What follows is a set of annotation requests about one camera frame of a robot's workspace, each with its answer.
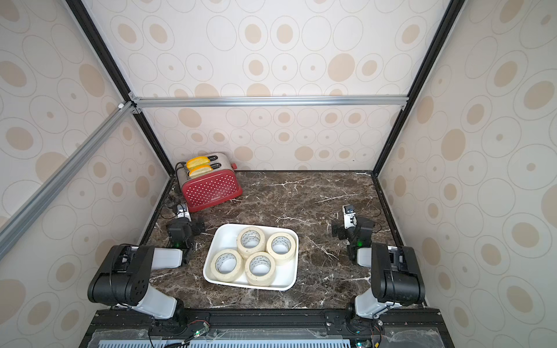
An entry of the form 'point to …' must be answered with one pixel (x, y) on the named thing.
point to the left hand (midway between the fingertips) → (190, 213)
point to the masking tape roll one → (250, 239)
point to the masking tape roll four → (260, 269)
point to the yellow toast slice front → (201, 170)
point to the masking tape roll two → (283, 248)
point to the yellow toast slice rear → (197, 161)
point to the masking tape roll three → (226, 265)
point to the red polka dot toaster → (208, 179)
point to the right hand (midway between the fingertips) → (343, 218)
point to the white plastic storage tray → (223, 236)
